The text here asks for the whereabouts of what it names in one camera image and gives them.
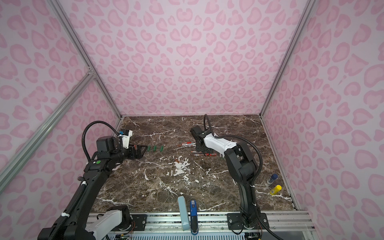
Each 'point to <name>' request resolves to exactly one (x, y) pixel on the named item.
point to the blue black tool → (193, 216)
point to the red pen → (187, 142)
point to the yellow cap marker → (276, 190)
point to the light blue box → (184, 213)
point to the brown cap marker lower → (182, 165)
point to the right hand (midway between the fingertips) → (204, 148)
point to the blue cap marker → (273, 177)
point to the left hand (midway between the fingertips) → (139, 143)
